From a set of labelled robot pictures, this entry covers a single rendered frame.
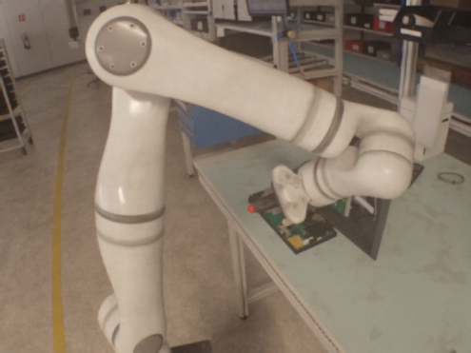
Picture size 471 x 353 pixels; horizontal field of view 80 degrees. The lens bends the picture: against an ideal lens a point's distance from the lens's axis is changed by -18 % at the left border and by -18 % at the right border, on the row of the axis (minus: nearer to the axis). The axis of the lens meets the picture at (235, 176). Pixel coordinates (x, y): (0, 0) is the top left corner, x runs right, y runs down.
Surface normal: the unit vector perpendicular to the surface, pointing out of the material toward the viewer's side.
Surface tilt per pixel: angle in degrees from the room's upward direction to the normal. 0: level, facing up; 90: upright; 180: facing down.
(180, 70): 84
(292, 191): 50
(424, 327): 0
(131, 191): 57
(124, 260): 81
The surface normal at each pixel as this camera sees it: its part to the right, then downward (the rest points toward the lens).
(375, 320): -0.07, -0.85
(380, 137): -0.59, -0.44
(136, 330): 0.49, 0.30
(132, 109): 0.01, 0.01
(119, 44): 0.00, 0.33
